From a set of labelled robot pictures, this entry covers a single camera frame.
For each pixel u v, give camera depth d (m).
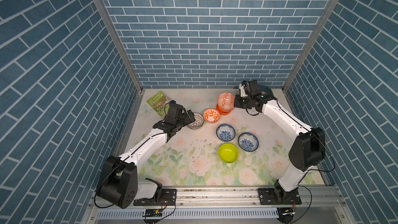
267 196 0.74
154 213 0.72
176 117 0.67
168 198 0.73
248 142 0.91
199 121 0.99
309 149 0.46
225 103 0.91
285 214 0.70
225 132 0.96
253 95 0.67
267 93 1.18
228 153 0.89
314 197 0.77
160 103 1.09
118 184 0.41
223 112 1.00
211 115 1.02
